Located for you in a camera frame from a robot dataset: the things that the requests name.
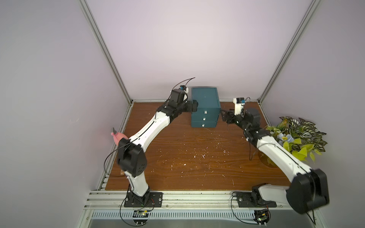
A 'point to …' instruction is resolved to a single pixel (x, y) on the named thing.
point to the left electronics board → (140, 216)
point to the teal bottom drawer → (204, 124)
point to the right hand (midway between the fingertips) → (228, 107)
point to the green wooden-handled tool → (122, 172)
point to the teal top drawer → (205, 111)
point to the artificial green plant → (302, 138)
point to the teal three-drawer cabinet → (206, 97)
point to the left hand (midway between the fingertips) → (193, 102)
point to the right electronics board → (262, 216)
